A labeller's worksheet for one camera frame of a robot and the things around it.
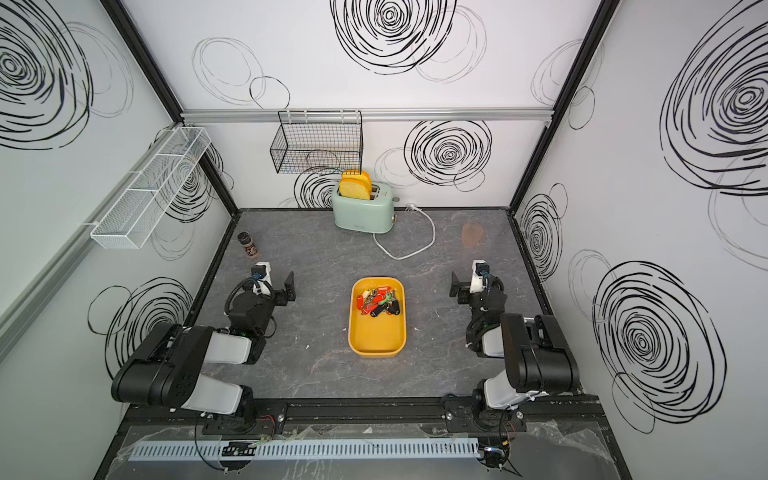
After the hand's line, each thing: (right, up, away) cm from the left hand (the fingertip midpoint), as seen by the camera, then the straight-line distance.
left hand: (275, 273), depth 89 cm
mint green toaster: (+28, +18, +19) cm, 39 cm away
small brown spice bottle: (-14, +9, +11) cm, 20 cm away
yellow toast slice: (+23, +28, +10) cm, 38 cm away
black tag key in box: (+36, -11, +3) cm, 38 cm away
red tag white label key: (+27, -9, +5) cm, 29 cm away
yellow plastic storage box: (+33, -19, +1) cm, 38 cm away
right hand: (+60, 0, +1) cm, 60 cm away
